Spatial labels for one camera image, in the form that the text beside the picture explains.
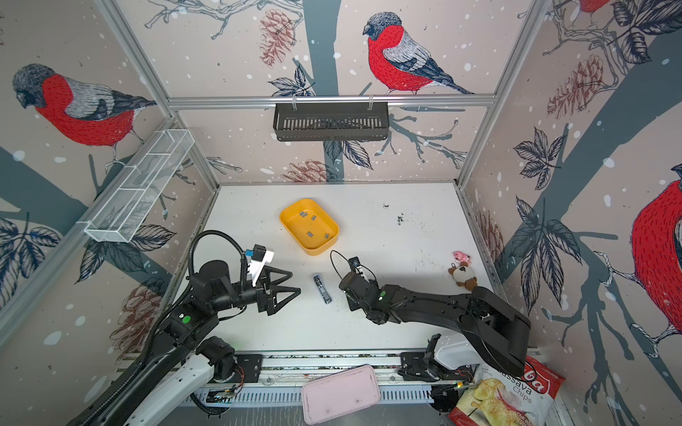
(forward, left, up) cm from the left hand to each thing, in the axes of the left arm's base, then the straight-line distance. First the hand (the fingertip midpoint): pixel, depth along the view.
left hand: (291, 287), depth 65 cm
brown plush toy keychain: (+13, -54, -21) cm, 60 cm away
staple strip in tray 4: (+28, -6, -20) cm, 35 cm away
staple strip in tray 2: (+40, 0, -23) cm, 46 cm away
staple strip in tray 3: (+32, +1, -24) cm, 40 cm away
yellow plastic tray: (+36, 0, -25) cm, 43 cm away
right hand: (+7, -15, -21) cm, 27 cm away
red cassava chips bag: (-22, -52, -18) cm, 59 cm away
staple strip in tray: (+42, +5, -24) cm, 49 cm away
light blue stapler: (+9, -5, -22) cm, 25 cm away
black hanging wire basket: (+69, -8, +4) cm, 69 cm away
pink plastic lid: (-21, -12, -21) cm, 32 cm away
